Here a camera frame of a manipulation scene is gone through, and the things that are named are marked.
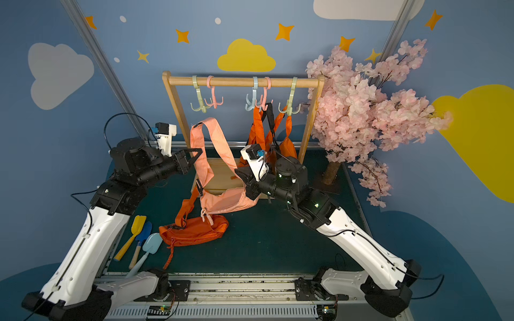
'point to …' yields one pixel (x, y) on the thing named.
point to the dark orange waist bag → (196, 231)
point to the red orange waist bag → (258, 134)
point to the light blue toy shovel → (150, 246)
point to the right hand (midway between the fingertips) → (241, 168)
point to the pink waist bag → (212, 201)
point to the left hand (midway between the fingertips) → (200, 147)
